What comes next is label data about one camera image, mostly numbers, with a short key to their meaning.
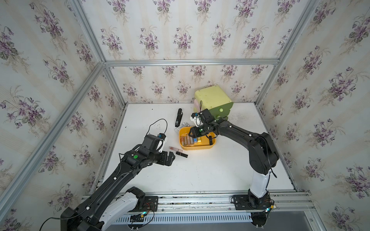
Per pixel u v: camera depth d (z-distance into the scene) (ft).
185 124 3.42
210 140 3.16
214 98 3.07
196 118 2.63
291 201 2.46
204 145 3.03
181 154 2.97
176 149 3.06
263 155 1.61
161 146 2.05
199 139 3.12
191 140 3.14
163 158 2.17
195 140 3.14
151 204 2.36
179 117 3.53
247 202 2.19
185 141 3.14
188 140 3.14
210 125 2.21
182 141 3.14
